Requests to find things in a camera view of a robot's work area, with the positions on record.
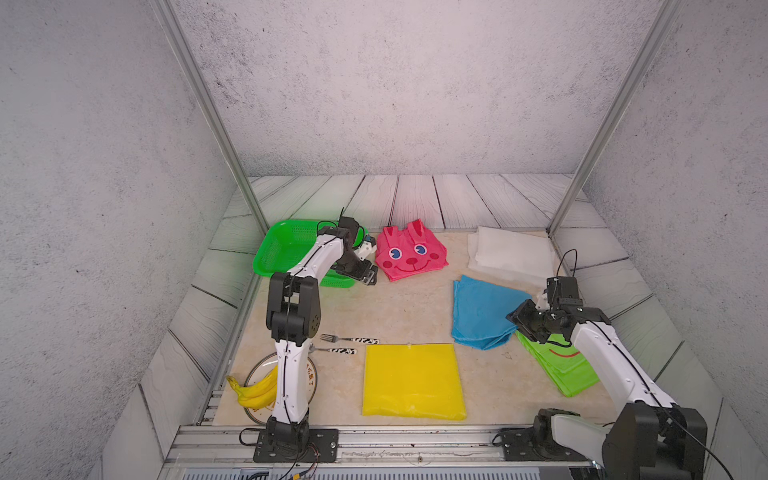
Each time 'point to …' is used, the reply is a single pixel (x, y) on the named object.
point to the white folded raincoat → (524, 256)
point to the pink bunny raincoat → (413, 250)
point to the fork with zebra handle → (334, 339)
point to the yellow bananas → (259, 395)
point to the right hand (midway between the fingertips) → (512, 317)
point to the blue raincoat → (480, 313)
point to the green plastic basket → (285, 240)
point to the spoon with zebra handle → (338, 350)
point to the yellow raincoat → (420, 379)
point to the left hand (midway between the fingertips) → (368, 276)
